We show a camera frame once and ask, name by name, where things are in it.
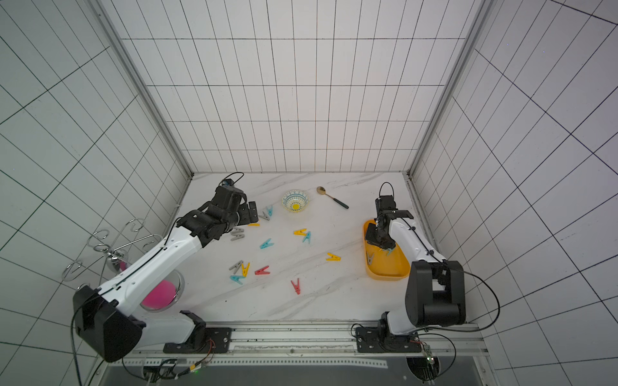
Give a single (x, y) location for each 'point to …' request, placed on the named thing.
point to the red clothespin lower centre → (262, 271)
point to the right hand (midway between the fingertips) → (365, 238)
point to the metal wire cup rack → (116, 254)
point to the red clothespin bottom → (297, 286)
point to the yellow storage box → (387, 264)
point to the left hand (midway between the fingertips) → (241, 215)
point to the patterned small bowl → (295, 200)
